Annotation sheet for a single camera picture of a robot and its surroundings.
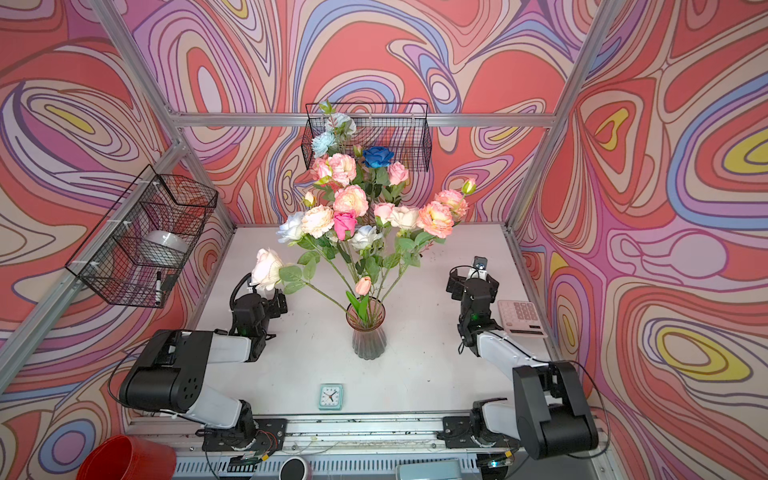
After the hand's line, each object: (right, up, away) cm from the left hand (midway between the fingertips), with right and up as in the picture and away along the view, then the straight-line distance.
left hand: (269, 290), depth 94 cm
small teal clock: (+23, -26, -16) cm, 38 cm away
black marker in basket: (-18, +3, -22) cm, 29 cm away
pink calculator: (+80, -9, -1) cm, 80 cm away
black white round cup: (+17, -36, -28) cm, 49 cm away
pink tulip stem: (+32, +4, -29) cm, 43 cm away
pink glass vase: (+32, -15, -5) cm, 36 cm away
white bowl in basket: (-16, +13, -23) cm, 31 cm away
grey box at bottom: (+52, -39, -25) cm, 69 cm away
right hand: (+64, +4, -5) cm, 64 cm away
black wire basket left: (-26, +9, -27) cm, 39 cm away
